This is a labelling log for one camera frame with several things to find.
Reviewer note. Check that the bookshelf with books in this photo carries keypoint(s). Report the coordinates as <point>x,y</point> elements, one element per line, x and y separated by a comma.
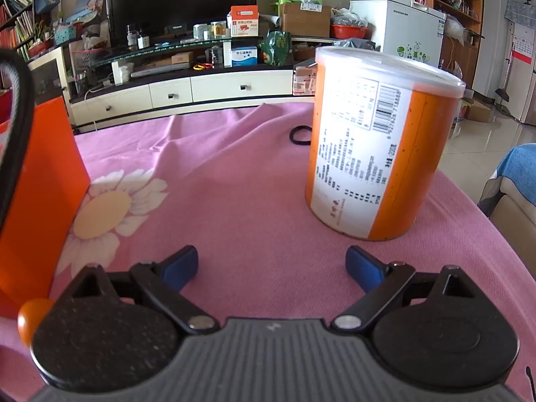
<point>16,8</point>

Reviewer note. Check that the orange canister with white lid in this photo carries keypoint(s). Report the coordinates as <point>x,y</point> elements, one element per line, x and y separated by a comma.
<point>418,163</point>

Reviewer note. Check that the orange cardboard box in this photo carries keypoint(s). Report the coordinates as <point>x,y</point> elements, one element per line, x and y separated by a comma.
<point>37,201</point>

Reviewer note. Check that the wooden display shelf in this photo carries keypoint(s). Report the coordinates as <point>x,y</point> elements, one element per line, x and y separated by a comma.
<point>456,8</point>

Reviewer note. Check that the blue white box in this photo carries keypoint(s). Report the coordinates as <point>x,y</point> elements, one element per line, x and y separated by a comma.
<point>244,56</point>

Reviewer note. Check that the pink printed carton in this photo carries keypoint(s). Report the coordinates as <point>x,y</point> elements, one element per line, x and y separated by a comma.
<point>305,81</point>

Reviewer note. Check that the beige sofa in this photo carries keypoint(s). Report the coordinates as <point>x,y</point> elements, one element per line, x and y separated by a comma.
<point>513,217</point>

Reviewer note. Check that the blue sofa cover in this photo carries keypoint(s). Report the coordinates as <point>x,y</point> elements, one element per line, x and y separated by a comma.
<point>519,167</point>

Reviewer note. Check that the pink floral tablecloth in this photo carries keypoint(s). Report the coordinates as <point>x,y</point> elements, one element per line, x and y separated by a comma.
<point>234,201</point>

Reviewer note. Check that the white chest freezer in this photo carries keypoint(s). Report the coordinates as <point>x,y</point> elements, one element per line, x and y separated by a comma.
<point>402,29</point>

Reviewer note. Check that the green plastic bag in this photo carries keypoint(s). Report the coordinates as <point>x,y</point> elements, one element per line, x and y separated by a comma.
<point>276,48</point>

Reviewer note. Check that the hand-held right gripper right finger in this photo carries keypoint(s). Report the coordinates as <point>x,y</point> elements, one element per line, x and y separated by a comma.
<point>362,267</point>

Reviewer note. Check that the red plastic basin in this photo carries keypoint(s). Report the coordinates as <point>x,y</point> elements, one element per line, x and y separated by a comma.
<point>347,32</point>

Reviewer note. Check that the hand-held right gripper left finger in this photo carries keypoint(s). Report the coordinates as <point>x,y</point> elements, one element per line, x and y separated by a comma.
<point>182,266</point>

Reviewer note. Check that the small cardboard floor box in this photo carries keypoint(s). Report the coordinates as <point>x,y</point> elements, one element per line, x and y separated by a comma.
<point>479,111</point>

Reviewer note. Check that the wall calendar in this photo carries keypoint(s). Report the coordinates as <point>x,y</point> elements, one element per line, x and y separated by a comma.
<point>521,29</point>

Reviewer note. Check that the white television stand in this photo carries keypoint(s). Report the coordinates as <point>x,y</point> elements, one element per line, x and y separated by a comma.
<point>217,88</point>

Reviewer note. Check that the orange white medicine box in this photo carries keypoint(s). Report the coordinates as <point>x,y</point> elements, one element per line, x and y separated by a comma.
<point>245,23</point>

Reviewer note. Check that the orange mandarin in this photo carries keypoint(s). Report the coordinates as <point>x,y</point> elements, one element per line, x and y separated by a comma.
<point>30,319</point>

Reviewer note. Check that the brown cardboard box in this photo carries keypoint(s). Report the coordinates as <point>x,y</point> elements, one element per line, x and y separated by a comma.
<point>301,21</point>

